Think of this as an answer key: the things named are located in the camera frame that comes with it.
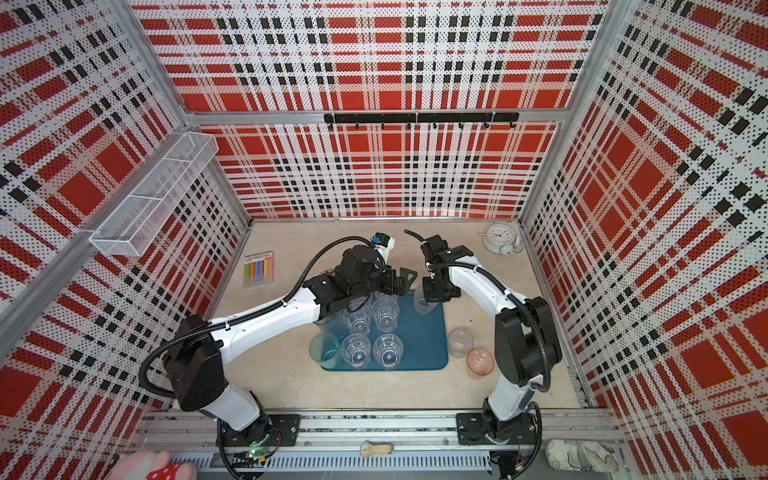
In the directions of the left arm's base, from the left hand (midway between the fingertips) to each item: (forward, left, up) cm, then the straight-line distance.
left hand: (406, 270), depth 80 cm
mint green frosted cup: (-14, +24, -18) cm, 33 cm away
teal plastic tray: (-10, -5, -22) cm, 25 cm away
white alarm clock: (+27, -36, -18) cm, 48 cm away
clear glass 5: (-12, -16, -20) cm, 28 cm away
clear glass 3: (-14, +15, -20) cm, 29 cm away
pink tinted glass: (-18, -21, -21) cm, 34 cm away
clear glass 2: (-6, +15, -18) cm, 24 cm away
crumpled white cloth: (-40, -40, -17) cm, 59 cm away
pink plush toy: (-42, +58, -14) cm, 73 cm away
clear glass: (-3, +7, -17) cm, 19 cm away
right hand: (-1, -10, -12) cm, 15 cm away
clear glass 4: (-14, +6, -20) cm, 25 cm away
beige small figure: (-39, +10, -19) cm, 44 cm away
